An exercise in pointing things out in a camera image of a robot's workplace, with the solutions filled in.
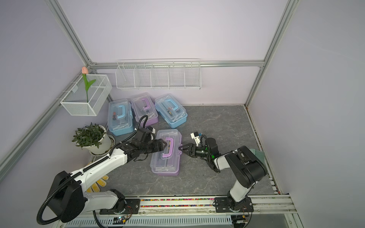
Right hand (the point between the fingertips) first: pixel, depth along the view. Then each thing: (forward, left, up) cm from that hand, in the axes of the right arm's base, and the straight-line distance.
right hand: (179, 149), depth 82 cm
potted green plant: (+6, +51, +4) cm, 51 cm away
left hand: (+2, +10, 0) cm, 10 cm away
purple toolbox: (+39, +29, -2) cm, 49 cm away
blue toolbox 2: (+34, +8, -2) cm, 35 cm away
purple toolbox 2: (-6, +8, -4) cm, 10 cm away
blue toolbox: (+26, +43, -1) cm, 50 cm away
